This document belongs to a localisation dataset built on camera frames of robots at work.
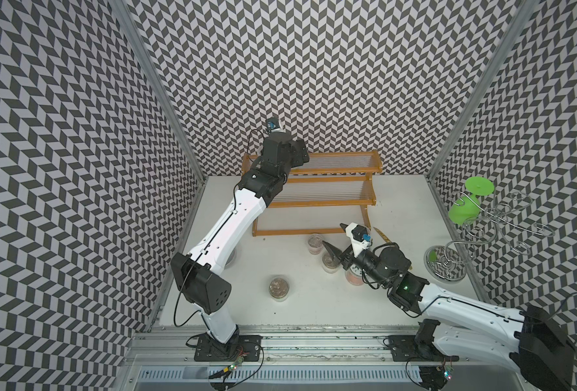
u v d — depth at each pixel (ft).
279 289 2.60
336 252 2.11
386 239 3.25
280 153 1.78
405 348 2.42
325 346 2.45
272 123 2.03
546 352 1.31
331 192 1.81
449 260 2.91
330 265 3.08
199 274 1.40
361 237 1.91
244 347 2.36
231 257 1.60
